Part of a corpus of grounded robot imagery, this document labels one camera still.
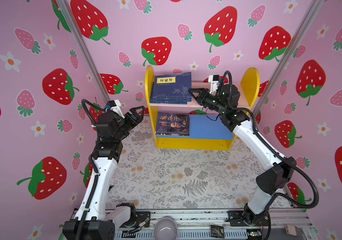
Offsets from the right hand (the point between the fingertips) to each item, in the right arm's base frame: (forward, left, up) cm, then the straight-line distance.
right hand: (188, 89), depth 67 cm
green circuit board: (-45, -37, -48) cm, 76 cm away
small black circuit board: (-47, -19, -45) cm, 68 cm away
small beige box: (-42, -54, -47) cm, 83 cm away
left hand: (-10, +21, -5) cm, 23 cm away
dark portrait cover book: (+3, +8, -28) cm, 29 cm away
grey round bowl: (-49, +6, -46) cm, 67 cm away
